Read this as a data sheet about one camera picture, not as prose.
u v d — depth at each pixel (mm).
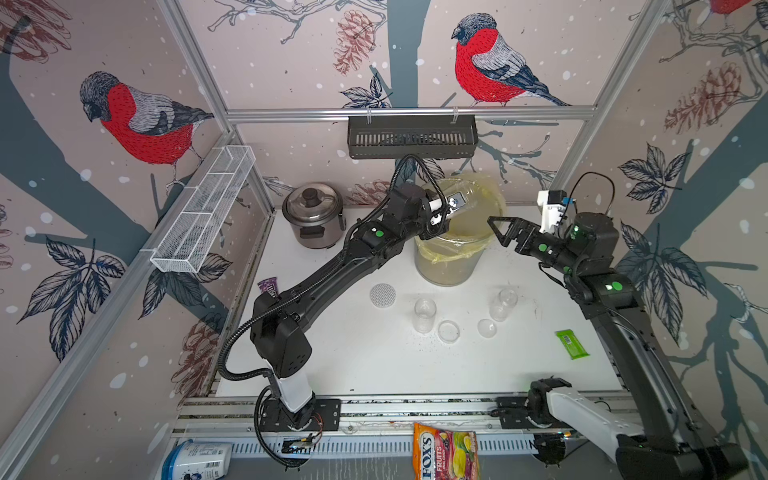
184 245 711
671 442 368
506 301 819
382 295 949
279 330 426
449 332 876
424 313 904
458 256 799
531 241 578
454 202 608
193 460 629
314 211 987
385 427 726
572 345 830
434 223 650
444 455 657
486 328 889
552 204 588
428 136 1065
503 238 589
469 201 733
